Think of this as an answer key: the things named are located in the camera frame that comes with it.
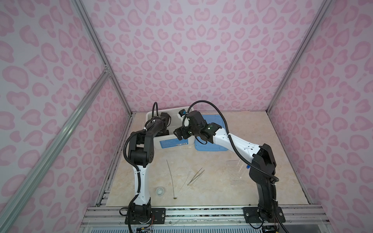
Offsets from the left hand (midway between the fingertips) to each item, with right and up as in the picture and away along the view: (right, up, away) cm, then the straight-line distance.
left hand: (163, 137), depth 102 cm
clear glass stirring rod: (+15, -25, -18) cm, 35 cm away
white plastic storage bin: (+7, 0, -13) cm, 14 cm away
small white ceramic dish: (+2, -28, -21) cm, 35 cm away
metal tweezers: (+22, -22, -15) cm, 34 cm away
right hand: (+14, +7, -19) cm, 25 cm away
